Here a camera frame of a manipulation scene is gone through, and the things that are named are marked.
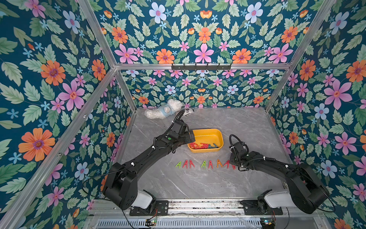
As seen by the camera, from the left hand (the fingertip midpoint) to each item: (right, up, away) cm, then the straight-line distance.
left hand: (190, 136), depth 85 cm
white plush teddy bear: (-15, +21, +26) cm, 36 cm away
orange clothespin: (+18, -17, +4) cm, 25 cm away
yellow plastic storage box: (+13, -2, +17) cm, 22 cm away
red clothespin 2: (0, -18, +5) cm, 19 cm away
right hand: (+28, -16, +6) cm, 32 cm away
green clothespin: (-8, -18, +4) cm, 20 cm away
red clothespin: (-3, -18, +4) cm, 19 cm away
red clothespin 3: (+12, -18, +4) cm, 22 cm away
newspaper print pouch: (-2, +17, +30) cm, 35 cm away
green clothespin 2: (+8, -18, +4) cm, 20 cm away
